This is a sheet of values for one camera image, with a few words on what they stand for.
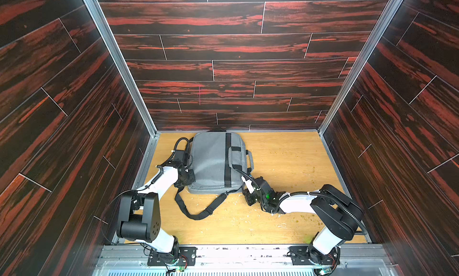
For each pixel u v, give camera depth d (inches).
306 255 26.2
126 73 34.9
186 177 30.9
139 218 17.6
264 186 27.8
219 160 38.3
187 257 28.9
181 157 29.0
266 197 27.8
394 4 26.6
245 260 28.9
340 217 17.9
